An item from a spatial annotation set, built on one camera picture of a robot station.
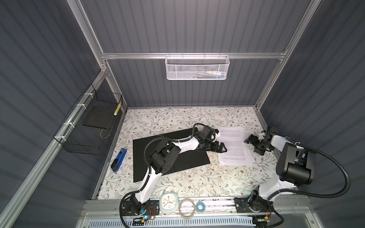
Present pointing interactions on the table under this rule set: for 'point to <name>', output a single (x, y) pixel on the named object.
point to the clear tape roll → (187, 208)
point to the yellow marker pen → (117, 109)
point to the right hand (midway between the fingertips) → (252, 145)
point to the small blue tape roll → (200, 210)
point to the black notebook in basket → (100, 116)
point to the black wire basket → (87, 128)
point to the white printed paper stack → (237, 154)
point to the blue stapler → (117, 162)
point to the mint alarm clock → (168, 202)
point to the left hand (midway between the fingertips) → (222, 149)
